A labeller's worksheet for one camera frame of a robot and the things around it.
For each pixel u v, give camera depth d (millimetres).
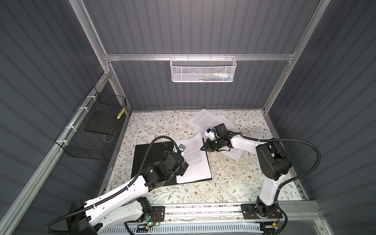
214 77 912
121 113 822
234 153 962
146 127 1114
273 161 508
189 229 764
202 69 1238
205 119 1158
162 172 553
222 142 750
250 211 732
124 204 473
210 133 889
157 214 724
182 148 656
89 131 721
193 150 953
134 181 486
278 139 1084
